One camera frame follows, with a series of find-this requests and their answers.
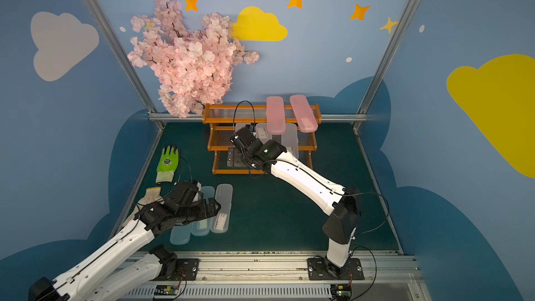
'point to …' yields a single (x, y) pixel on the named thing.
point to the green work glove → (167, 165)
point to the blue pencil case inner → (202, 228)
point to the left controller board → (166, 290)
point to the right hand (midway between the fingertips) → (241, 155)
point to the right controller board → (341, 292)
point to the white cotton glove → (152, 195)
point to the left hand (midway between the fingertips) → (212, 206)
